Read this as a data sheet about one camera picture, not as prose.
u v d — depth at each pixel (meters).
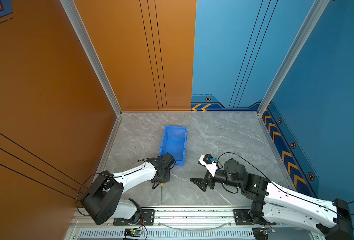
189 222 0.73
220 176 0.58
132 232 0.71
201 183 0.58
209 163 0.57
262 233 0.70
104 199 0.42
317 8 0.70
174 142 1.03
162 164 0.68
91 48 0.84
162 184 0.83
